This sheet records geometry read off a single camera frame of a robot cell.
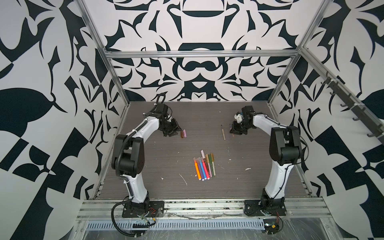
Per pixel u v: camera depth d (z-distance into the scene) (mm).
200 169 869
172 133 844
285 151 539
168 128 816
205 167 870
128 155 489
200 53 934
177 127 829
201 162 891
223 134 1016
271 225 711
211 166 873
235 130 889
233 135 945
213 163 891
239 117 944
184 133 1018
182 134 1018
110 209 672
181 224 713
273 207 685
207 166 874
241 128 870
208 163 889
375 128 523
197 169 868
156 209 735
